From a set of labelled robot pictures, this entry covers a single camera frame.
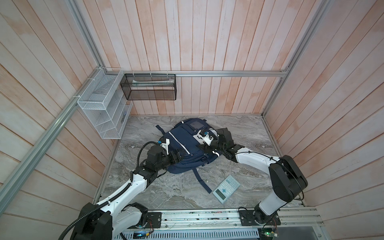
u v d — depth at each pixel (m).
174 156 0.71
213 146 0.78
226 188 0.82
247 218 0.73
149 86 1.05
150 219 0.73
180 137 0.93
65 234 0.36
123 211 0.58
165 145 0.75
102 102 0.68
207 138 0.75
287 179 0.46
